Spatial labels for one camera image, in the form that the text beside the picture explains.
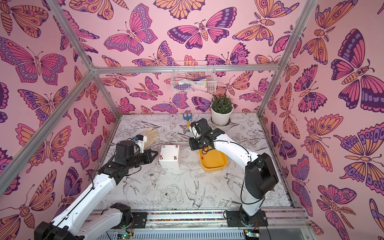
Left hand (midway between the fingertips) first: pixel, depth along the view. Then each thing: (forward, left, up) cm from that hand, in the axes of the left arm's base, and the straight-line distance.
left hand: (159, 151), depth 79 cm
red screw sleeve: (0, -8, -6) cm, 10 cm away
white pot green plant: (+35, -37, -3) cm, 51 cm away
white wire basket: (+46, -18, +16) cm, 52 cm away
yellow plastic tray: (+5, -30, -19) cm, 35 cm away
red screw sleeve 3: (0, 0, -5) cm, 5 cm away
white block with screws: (+2, -4, -8) cm, 9 cm away
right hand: (+7, -17, -3) cm, 19 cm away
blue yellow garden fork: (+42, -12, -18) cm, 47 cm away
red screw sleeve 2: (+8, -8, -7) cm, 13 cm away
